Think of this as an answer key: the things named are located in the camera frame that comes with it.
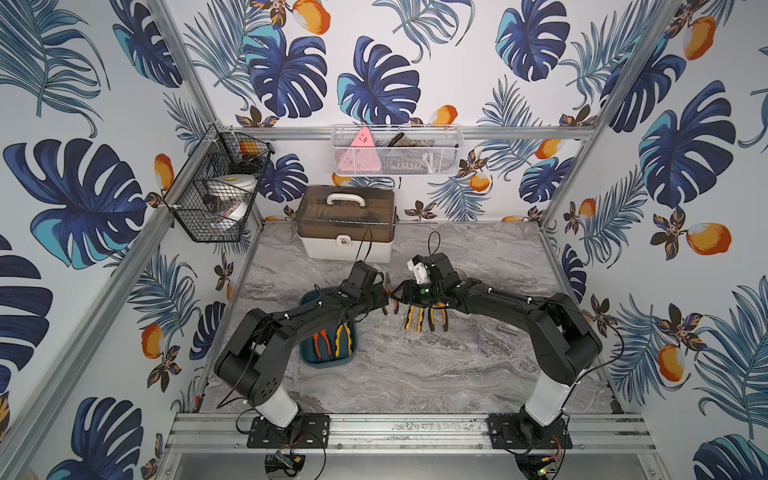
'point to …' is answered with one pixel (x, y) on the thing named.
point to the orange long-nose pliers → (431, 316)
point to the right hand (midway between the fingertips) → (395, 295)
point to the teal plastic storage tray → (307, 349)
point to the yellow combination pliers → (420, 318)
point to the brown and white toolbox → (350, 223)
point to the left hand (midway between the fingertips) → (387, 291)
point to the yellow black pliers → (337, 339)
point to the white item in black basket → (235, 192)
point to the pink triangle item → (360, 157)
